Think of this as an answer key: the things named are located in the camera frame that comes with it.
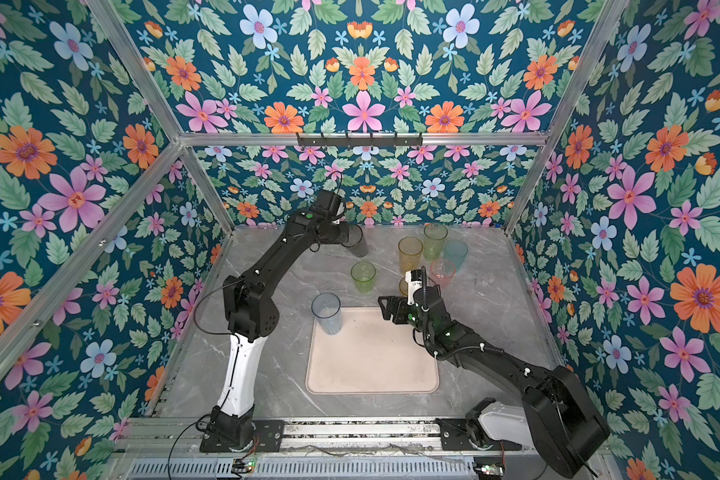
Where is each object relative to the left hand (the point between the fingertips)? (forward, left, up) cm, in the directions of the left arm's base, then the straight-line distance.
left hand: (348, 226), depth 93 cm
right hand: (-24, -11, -5) cm, 27 cm away
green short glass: (-8, -4, -16) cm, 18 cm away
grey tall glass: (-4, -2, -4) cm, 6 cm away
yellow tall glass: (-6, -19, -8) cm, 22 cm away
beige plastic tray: (-35, -5, -19) cm, 40 cm away
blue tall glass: (-26, +6, -5) cm, 28 cm away
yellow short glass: (-26, -15, +3) cm, 30 cm away
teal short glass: (-5, -35, -9) cm, 37 cm away
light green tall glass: (+1, -29, -8) cm, 30 cm away
